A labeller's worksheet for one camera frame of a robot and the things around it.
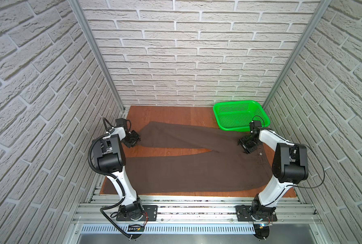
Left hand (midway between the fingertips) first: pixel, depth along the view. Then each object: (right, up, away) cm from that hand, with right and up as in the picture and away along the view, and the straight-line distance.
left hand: (138, 137), depth 100 cm
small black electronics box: (+8, -42, -27) cm, 50 cm away
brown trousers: (+59, -19, -7) cm, 63 cm away
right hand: (+67, -4, -4) cm, 67 cm away
